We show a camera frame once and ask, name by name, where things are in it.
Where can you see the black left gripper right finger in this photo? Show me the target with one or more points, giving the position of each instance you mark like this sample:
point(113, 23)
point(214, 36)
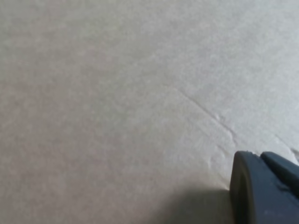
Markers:
point(286, 171)

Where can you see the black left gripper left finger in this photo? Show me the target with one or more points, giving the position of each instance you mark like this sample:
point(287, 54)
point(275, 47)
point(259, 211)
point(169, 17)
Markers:
point(257, 195)

